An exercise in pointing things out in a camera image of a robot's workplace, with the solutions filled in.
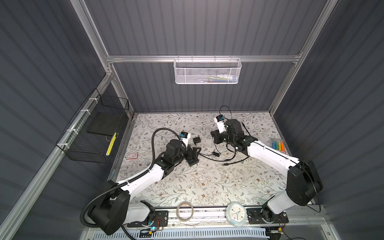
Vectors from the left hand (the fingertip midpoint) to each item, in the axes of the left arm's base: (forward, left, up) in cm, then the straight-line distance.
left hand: (195, 147), depth 83 cm
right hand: (+7, -11, +3) cm, 13 cm away
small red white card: (+5, +41, -16) cm, 44 cm away
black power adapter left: (+14, -2, -14) cm, 20 cm away
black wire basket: (+2, +50, +12) cm, 51 cm away
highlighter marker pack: (+7, -57, -13) cm, 59 cm away
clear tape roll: (-30, +11, -14) cm, 35 cm away
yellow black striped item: (-4, +40, +12) cm, 42 cm away
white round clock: (-32, -18, -12) cm, 39 cm away
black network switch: (-2, +2, -13) cm, 14 cm away
